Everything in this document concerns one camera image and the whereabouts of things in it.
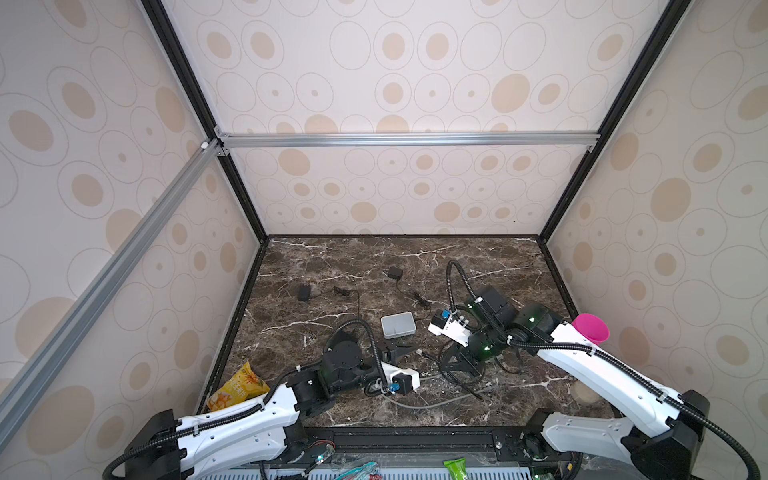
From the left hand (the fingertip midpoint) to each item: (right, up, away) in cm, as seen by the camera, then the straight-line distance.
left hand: (422, 356), depth 66 cm
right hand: (+6, -3, +3) cm, 7 cm away
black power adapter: (-6, +17, +40) cm, 44 cm away
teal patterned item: (-14, -28, +2) cm, 31 cm away
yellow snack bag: (-45, -11, +12) cm, 48 cm away
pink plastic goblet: (+44, +4, +10) cm, 46 cm away
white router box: (-5, +1, +28) cm, 28 cm away
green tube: (+8, -27, +2) cm, 28 cm away
